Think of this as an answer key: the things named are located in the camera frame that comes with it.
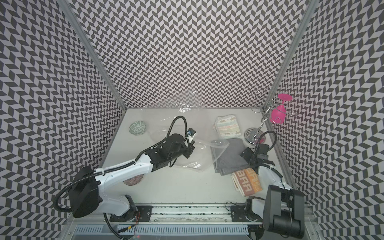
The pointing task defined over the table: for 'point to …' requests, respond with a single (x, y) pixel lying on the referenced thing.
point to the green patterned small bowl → (137, 128)
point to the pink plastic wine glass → (278, 115)
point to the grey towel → (226, 157)
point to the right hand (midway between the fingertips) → (246, 159)
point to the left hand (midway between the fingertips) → (193, 143)
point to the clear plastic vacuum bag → (201, 119)
